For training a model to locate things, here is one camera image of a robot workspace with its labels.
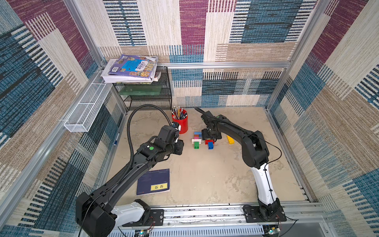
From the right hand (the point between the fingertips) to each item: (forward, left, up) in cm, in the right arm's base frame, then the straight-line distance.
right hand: (212, 138), depth 100 cm
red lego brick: (-2, +3, 0) cm, 4 cm away
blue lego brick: (-6, +1, 0) cm, 6 cm away
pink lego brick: (0, +10, +1) cm, 10 cm away
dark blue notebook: (-27, +35, -2) cm, 44 cm away
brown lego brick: (+4, +11, -2) cm, 11 cm away
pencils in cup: (+13, +22, +11) cm, 28 cm away
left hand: (-14, +19, +17) cm, 29 cm away
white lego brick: (-1, +12, 0) cm, 12 cm away
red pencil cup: (+7, +19, +7) cm, 21 cm away
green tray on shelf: (+22, +48, +24) cm, 58 cm away
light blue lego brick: (+6, +9, -2) cm, 11 cm away
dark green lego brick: (-4, +10, -2) cm, 11 cm away
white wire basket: (-8, +65, +32) cm, 73 cm away
